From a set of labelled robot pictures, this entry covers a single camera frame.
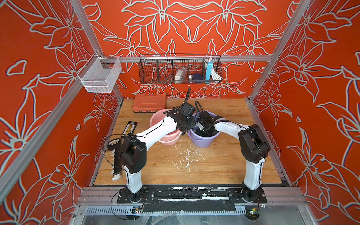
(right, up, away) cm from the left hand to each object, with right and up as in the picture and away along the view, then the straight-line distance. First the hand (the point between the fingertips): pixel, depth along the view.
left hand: (195, 124), depth 85 cm
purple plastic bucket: (+2, -9, -7) cm, 11 cm away
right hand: (+1, -10, +9) cm, 13 cm away
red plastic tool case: (-40, +15, +29) cm, 51 cm away
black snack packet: (-46, -4, +15) cm, 49 cm away
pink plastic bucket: (-14, -8, -3) cm, 17 cm away
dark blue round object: (+3, +31, +9) cm, 33 cm away
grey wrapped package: (-9, +32, +7) cm, 34 cm away
